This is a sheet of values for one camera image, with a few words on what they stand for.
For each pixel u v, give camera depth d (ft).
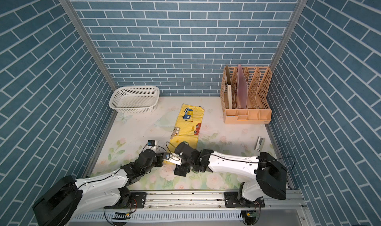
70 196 1.36
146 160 2.15
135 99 3.91
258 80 3.45
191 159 1.92
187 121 3.45
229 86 2.90
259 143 3.04
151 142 2.53
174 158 2.14
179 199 2.47
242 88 3.07
